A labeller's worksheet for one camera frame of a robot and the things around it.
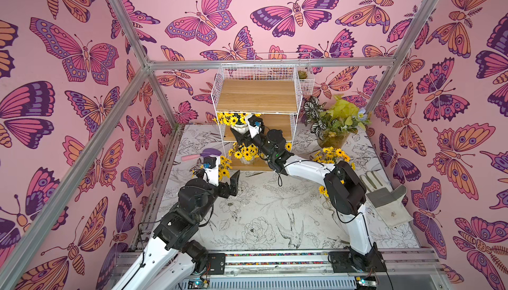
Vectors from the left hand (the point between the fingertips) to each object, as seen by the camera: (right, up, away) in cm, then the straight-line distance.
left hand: (228, 167), depth 69 cm
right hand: (+4, +18, +12) cm, 22 cm away
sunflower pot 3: (+44, +3, +20) cm, 49 cm away
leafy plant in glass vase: (+47, +18, +27) cm, 57 cm away
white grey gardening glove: (+69, -18, +18) cm, 74 cm away
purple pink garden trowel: (-18, +3, +37) cm, 41 cm away
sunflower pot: (+5, +3, +20) cm, 21 cm away
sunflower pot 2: (+24, +7, +20) cm, 32 cm away
